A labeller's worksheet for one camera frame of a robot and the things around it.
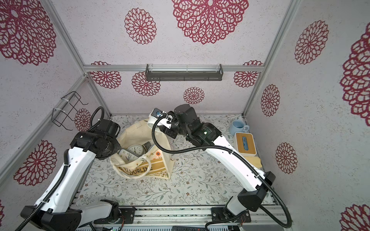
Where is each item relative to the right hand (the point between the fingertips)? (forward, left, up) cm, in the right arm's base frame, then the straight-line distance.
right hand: (163, 117), depth 63 cm
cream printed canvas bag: (-11, +6, -25) cm, 28 cm away
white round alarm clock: (+3, +22, -33) cm, 40 cm away
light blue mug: (+28, -48, -38) cm, 67 cm away
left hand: (-8, +26, -16) cm, 32 cm away
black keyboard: (-37, -12, -38) cm, 55 cm away
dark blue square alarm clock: (-4, +25, -28) cm, 38 cm away
